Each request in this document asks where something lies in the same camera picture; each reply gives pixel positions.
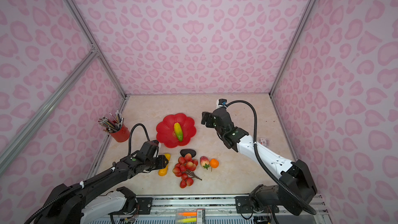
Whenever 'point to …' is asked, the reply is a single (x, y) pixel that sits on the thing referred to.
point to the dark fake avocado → (185, 151)
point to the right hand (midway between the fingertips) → (209, 112)
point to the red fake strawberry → (204, 162)
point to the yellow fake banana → (163, 171)
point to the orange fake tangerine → (214, 163)
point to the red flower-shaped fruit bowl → (166, 133)
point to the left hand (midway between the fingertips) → (167, 159)
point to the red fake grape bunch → (185, 167)
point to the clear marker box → (190, 216)
